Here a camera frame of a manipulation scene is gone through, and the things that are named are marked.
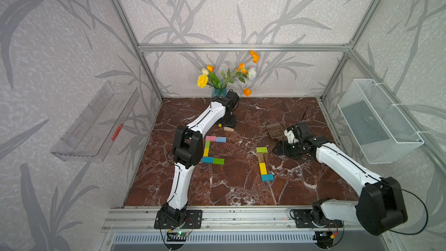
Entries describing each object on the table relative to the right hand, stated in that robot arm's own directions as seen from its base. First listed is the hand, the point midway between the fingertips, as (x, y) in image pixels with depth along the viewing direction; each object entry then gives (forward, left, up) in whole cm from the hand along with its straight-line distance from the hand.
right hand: (278, 150), depth 85 cm
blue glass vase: (+35, +28, +7) cm, 46 cm away
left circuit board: (-33, +45, -11) cm, 57 cm away
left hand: (+16, +25, 0) cm, 30 cm away
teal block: (-1, +36, -8) cm, 37 cm away
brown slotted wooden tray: (+18, -4, -9) cm, 21 cm away
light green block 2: (+6, +6, -9) cm, 12 cm away
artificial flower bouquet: (+39, +36, +15) cm, 56 cm away
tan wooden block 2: (0, +8, -8) cm, 11 cm away
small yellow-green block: (+4, +37, -8) cm, 39 cm away
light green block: (+9, +37, -8) cm, 39 cm away
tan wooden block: (+11, +25, +3) cm, 27 cm away
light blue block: (+12, +29, -8) cm, 33 cm away
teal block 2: (-10, +5, -8) cm, 14 cm away
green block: (-1, +30, -9) cm, 32 cm away
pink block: (+12, +35, -8) cm, 38 cm away
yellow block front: (-6, +7, -9) cm, 13 cm away
